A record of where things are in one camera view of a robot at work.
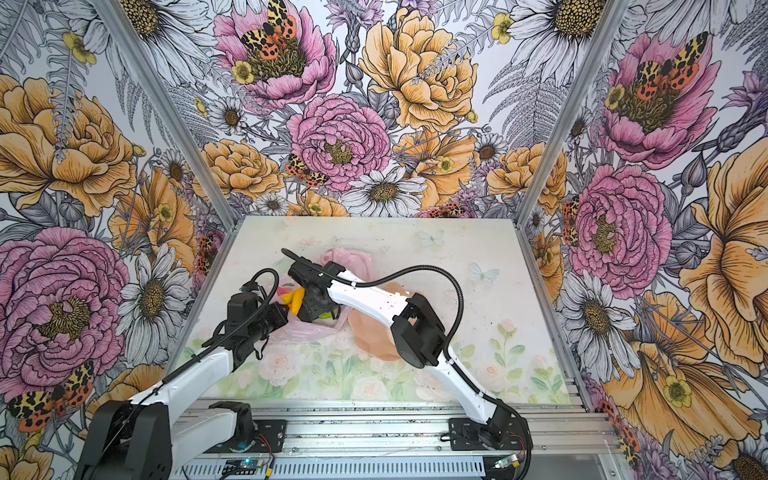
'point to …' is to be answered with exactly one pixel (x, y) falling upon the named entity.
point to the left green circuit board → (240, 467)
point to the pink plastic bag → (350, 261)
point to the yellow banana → (294, 299)
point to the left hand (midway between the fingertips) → (288, 316)
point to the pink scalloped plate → (374, 336)
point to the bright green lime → (328, 315)
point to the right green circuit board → (508, 461)
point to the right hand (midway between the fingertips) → (328, 311)
